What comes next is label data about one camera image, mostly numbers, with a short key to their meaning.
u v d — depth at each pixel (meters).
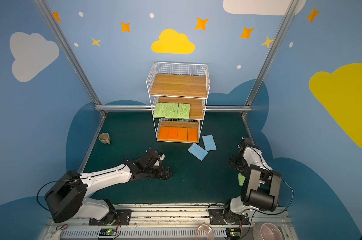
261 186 0.48
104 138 1.02
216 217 0.75
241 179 0.86
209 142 1.04
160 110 0.87
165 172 0.76
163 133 1.06
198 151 0.99
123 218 0.74
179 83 0.80
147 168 0.66
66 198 0.42
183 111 0.86
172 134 1.05
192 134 1.07
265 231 0.70
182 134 1.06
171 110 0.86
